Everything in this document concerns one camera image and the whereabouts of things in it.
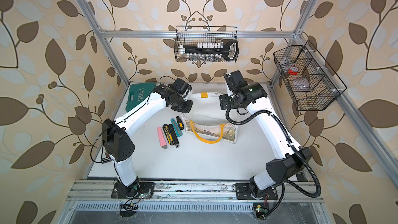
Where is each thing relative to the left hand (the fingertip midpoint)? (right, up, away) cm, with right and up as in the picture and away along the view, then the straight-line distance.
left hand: (188, 107), depth 84 cm
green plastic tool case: (-38, +7, +24) cm, 46 cm away
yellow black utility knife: (-12, -18, +7) cm, 23 cm away
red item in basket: (+56, +19, -3) cm, 59 cm away
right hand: (+21, +2, -8) cm, 22 cm away
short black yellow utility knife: (-7, -11, +15) cm, 20 cm away
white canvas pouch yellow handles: (+9, -9, +16) cm, 20 cm away
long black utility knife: (-10, -18, +10) cm, 23 cm away
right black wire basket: (+62, +15, -7) cm, 64 cm away
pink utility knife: (-16, -21, +7) cm, 28 cm away
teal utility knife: (-7, -15, +11) cm, 20 cm away
